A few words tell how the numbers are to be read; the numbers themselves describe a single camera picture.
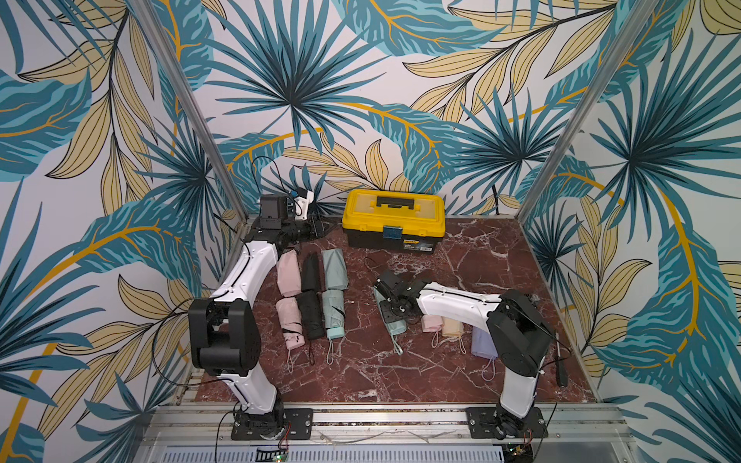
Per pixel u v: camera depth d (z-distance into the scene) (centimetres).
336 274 100
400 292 69
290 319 89
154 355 75
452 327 87
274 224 67
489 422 73
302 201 78
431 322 89
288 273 101
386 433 73
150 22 69
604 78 80
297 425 73
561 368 82
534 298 92
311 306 93
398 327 88
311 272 98
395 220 97
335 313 90
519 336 48
